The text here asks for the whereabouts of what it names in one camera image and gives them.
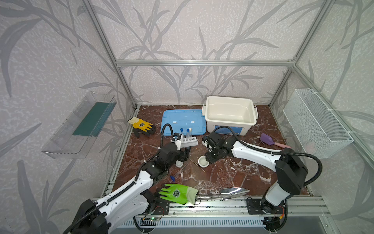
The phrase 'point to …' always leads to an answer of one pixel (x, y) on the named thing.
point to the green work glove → (180, 193)
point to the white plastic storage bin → (239, 113)
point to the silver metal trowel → (226, 193)
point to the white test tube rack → (189, 141)
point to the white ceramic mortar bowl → (202, 162)
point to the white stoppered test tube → (190, 134)
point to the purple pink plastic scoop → (269, 140)
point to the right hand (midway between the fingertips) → (208, 152)
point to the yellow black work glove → (141, 127)
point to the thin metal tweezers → (197, 165)
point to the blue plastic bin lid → (185, 119)
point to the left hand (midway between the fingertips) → (187, 141)
